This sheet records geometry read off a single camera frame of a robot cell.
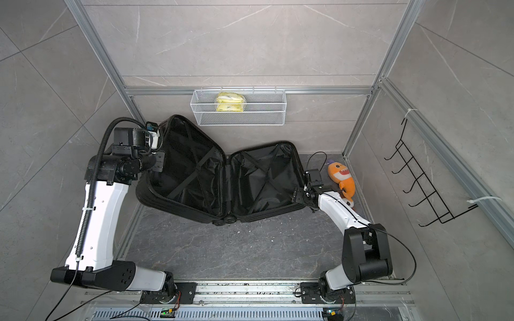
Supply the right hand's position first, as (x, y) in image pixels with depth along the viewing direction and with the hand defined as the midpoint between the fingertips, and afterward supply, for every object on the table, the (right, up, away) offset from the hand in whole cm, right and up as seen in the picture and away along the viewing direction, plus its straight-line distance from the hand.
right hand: (302, 197), depth 91 cm
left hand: (-55, +19, -23) cm, 63 cm away
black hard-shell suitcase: (-47, +10, -10) cm, 49 cm away
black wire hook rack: (+36, +1, -31) cm, 47 cm away
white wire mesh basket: (-19, +45, +10) cm, 50 cm away
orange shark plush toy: (+22, +11, +10) cm, 26 cm away
